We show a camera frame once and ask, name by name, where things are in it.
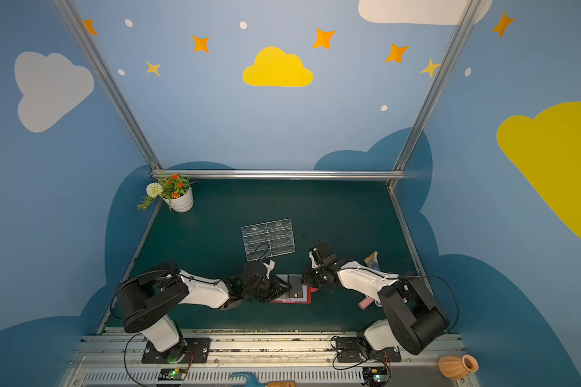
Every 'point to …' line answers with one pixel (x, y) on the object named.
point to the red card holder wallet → (299, 293)
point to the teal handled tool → (250, 381)
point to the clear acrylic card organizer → (269, 239)
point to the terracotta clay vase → (457, 367)
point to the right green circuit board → (375, 376)
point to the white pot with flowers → (175, 190)
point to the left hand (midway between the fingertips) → (295, 291)
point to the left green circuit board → (172, 374)
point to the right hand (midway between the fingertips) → (305, 277)
